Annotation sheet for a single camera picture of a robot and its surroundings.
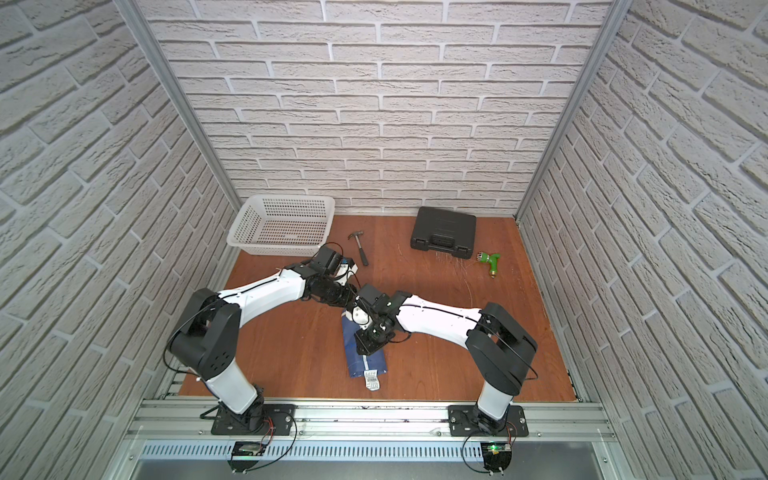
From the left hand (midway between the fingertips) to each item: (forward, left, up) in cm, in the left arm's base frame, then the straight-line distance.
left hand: (360, 297), depth 89 cm
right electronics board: (-40, -35, -6) cm, 53 cm away
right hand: (-15, -3, -2) cm, 15 cm away
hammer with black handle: (+30, +3, -5) cm, 31 cm away
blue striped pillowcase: (-20, -4, -2) cm, 20 cm away
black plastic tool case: (+34, -31, -6) cm, 47 cm away
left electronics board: (-37, +25, -7) cm, 45 cm away
